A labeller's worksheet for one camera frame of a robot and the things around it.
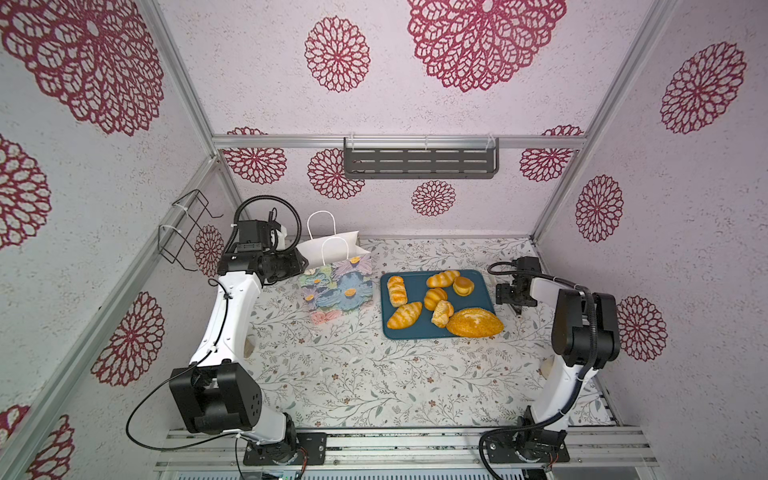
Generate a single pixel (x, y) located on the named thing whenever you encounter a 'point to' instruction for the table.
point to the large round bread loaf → (474, 323)
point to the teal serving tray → (482, 297)
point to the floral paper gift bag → (338, 279)
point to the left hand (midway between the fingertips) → (303, 268)
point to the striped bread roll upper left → (397, 291)
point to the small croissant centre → (433, 296)
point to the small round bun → (463, 286)
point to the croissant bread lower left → (404, 315)
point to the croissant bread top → (443, 279)
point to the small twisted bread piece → (442, 312)
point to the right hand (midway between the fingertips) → (515, 291)
